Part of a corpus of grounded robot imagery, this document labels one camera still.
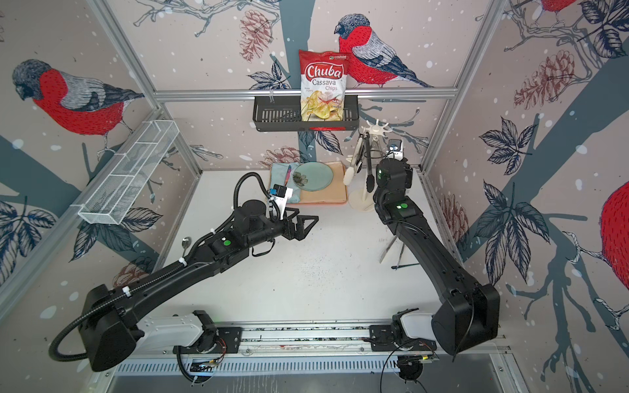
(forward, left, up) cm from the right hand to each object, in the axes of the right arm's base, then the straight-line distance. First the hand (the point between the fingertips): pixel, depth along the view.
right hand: (399, 157), depth 75 cm
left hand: (-17, +27, -7) cm, 32 cm away
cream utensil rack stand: (+10, +7, -34) cm, 36 cm away
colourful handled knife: (+24, +43, -34) cm, 60 cm away
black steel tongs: (+3, +7, -15) cm, 17 cm away
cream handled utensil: (-13, -1, -35) cm, 37 cm away
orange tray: (+14, +19, -35) cm, 42 cm away
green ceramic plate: (+25, +31, -35) cm, 53 cm away
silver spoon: (-14, +79, -34) cm, 87 cm away
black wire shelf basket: (+27, +41, -1) cm, 49 cm away
